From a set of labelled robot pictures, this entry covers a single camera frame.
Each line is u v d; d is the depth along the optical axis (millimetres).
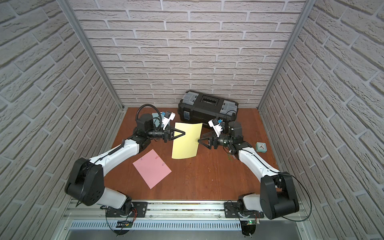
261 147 947
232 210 730
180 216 729
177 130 710
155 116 656
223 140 698
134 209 727
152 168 877
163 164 897
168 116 680
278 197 411
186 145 754
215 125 709
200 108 974
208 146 704
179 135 725
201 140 731
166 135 673
